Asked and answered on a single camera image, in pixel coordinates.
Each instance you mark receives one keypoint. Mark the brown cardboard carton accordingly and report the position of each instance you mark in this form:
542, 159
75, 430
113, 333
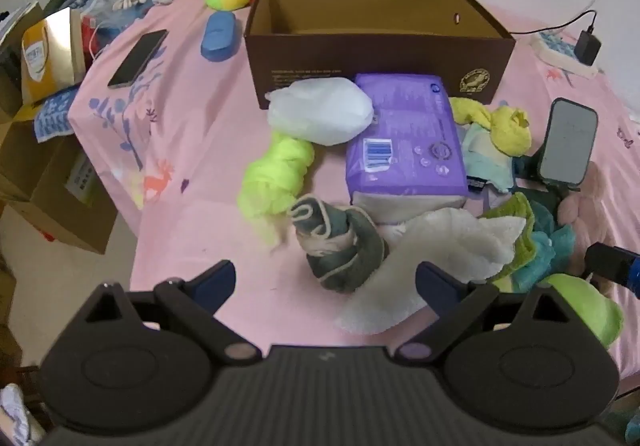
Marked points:
55, 196

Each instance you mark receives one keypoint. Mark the black smartphone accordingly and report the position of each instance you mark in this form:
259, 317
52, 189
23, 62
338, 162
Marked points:
137, 58

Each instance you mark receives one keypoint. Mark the white cloth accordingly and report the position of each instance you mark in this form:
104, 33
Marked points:
12, 413

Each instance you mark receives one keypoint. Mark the teal towel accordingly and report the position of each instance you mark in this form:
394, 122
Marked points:
542, 256

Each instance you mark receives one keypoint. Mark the pink brown plush bear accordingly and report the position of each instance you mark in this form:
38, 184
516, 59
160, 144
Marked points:
595, 206

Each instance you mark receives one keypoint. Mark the gold paper bag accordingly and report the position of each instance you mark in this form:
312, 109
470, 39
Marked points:
50, 55

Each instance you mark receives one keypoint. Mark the black charger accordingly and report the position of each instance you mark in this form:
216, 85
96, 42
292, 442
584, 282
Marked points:
588, 45

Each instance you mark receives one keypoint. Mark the brown cardboard box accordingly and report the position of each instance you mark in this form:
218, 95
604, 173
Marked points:
390, 60

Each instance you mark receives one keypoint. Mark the blue glasses case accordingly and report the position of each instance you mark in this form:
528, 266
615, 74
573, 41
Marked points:
218, 35

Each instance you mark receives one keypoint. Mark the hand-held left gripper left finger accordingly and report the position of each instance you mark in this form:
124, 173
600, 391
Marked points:
216, 281

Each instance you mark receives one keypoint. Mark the black phone stand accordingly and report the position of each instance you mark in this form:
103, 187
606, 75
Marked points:
527, 170

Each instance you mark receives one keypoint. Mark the lime green towel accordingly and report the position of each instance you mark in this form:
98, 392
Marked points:
515, 211

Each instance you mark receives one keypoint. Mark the yellow cloth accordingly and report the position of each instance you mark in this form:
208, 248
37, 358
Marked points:
505, 130

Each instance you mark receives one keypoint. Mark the white power strip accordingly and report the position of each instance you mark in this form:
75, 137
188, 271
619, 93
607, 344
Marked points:
555, 50

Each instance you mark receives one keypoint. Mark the blue patterned cloth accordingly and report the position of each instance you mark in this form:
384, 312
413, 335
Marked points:
52, 115

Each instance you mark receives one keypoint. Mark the light blue cloth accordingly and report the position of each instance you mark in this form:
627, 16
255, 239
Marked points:
122, 13

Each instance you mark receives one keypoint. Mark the pink printed bed sheet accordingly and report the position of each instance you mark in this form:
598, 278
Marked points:
200, 135

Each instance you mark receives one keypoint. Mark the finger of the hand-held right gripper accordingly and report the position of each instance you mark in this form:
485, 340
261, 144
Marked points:
612, 263

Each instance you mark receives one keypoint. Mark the stack of books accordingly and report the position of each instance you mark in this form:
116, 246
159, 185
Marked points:
17, 23

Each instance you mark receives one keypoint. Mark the neon yellow-green cloth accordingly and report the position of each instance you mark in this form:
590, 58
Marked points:
270, 181

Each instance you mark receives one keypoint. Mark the white plastic bag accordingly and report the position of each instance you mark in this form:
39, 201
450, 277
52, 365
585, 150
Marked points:
320, 110

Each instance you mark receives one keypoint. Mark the grey towel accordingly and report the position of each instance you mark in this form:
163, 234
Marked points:
350, 246

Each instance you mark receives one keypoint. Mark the light teal cloth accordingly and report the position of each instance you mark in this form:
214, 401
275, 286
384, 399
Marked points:
482, 160

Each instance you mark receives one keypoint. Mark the white fluffy towel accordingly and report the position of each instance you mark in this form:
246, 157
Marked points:
440, 241

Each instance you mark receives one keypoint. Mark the phone with grey screen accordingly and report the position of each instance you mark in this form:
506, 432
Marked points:
567, 140

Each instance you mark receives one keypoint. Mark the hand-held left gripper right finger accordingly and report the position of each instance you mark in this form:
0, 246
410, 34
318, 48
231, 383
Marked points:
434, 283

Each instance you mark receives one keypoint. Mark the red bag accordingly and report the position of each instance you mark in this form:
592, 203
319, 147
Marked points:
92, 35

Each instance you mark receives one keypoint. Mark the purple tissue pack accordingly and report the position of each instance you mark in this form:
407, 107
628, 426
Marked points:
405, 125

